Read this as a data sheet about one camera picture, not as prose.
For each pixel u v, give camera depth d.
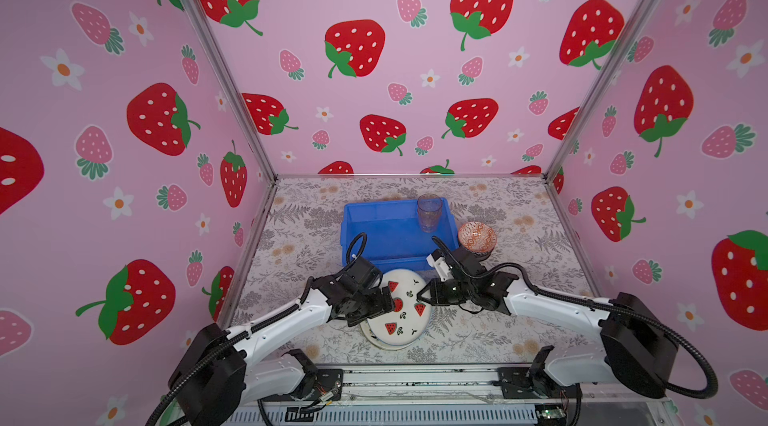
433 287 0.72
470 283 0.64
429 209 1.01
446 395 0.73
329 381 0.75
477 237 0.93
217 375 0.40
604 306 0.45
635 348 0.42
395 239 1.13
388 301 0.73
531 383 0.66
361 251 0.67
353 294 0.63
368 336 0.80
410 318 0.79
